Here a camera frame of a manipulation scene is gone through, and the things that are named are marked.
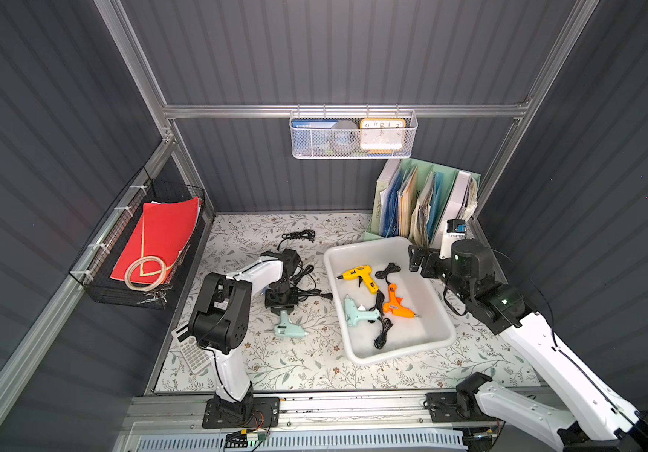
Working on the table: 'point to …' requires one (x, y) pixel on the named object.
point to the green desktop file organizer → (414, 200)
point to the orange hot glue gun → (394, 305)
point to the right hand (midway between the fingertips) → (434, 246)
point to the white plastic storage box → (391, 337)
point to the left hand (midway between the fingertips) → (284, 310)
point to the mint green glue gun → (354, 314)
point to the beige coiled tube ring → (146, 287)
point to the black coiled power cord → (308, 234)
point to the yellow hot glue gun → (362, 272)
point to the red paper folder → (164, 232)
